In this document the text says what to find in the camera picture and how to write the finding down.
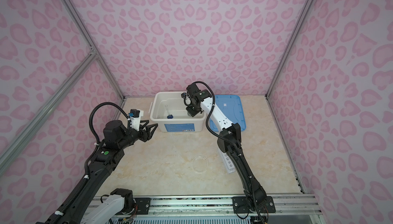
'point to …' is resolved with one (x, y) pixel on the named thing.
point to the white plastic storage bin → (169, 109)
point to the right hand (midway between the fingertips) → (194, 108)
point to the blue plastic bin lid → (231, 105)
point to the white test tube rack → (231, 168)
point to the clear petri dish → (199, 164)
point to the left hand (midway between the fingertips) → (152, 120)
